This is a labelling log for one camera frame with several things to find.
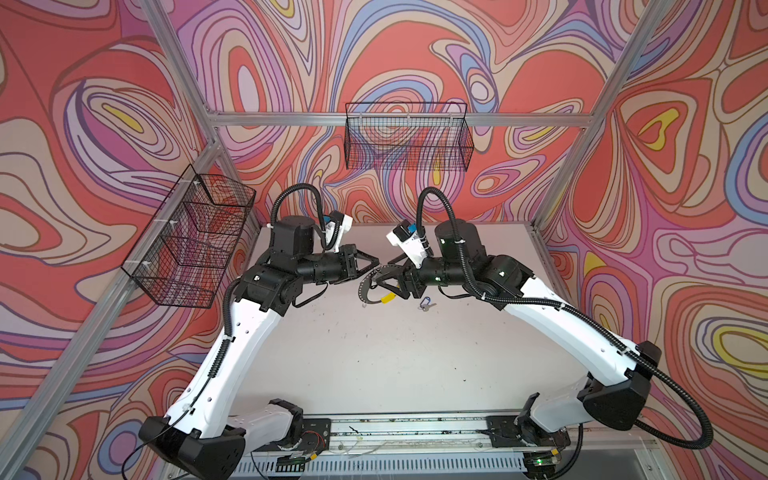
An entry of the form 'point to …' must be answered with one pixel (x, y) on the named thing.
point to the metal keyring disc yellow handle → (364, 284)
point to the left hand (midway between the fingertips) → (382, 262)
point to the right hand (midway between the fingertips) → (390, 279)
